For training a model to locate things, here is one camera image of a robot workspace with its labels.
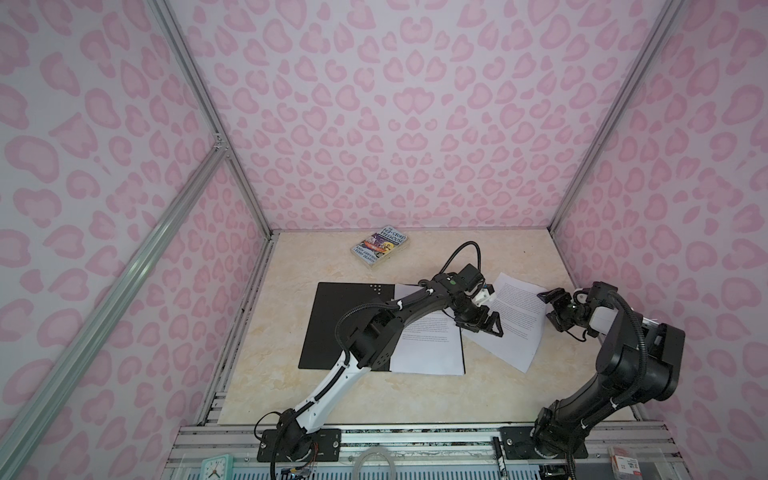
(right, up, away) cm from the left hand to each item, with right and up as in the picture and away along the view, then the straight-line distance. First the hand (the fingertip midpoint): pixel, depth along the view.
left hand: (492, 331), depth 88 cm
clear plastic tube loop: (-35, -24, -18) cm, 46 cm away
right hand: (+19, +9, +6) cm, 21 cm away
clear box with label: (+23, -26, -20) cm, 40 cm away
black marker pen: (-4, -25, -18) cm, 31 cm away
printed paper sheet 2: (-18, -4, +2) cm, 19 cm away
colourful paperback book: (-35, +26, +25) cm, 50 cm away
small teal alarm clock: (-70, -27, -19) cm, 77 cm away
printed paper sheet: (+12, +2, +7) cm, 14 cm away
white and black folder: (-50, +6, +15) cm, 53 cm away
